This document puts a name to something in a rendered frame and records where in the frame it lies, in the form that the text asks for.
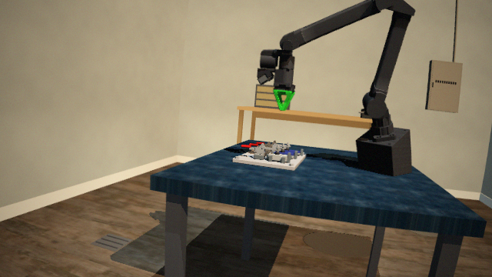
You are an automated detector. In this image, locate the white fixture plate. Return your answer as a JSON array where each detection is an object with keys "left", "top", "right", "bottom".
[{"left": 232, "top": 150, "right": 307, "bottom": 171}]

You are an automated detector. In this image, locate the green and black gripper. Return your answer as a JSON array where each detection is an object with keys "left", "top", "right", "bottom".
[{"left": 273, "top": 68, "right": 295, "bottom": 111}]

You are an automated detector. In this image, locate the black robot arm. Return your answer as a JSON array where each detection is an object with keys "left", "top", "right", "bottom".
[{"left": 257, "top": 0, "right": 415, "bottom": 142}]

